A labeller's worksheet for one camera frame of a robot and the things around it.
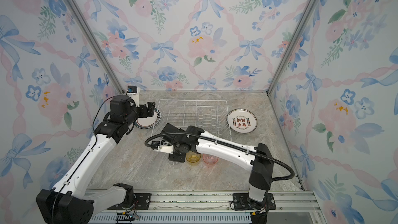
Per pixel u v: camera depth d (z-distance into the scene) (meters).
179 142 0.53
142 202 0.73
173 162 0.64
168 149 0.63
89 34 0.87
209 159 0.87
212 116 1.07
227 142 0.46
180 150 0.51
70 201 0.37
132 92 0.64
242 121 1.03
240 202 0.73
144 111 0.68
